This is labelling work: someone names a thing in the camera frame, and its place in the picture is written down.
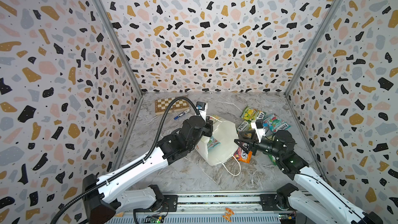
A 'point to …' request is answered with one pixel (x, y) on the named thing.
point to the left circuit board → (154, 219)
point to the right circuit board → (287, 218)
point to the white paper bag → (226, 132)
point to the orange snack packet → (242, 155)
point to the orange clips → (228, 214)
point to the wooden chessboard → (162, 105)
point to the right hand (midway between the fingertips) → (239, 138)
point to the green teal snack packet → (275, 123)
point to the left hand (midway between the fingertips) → (211, 116)
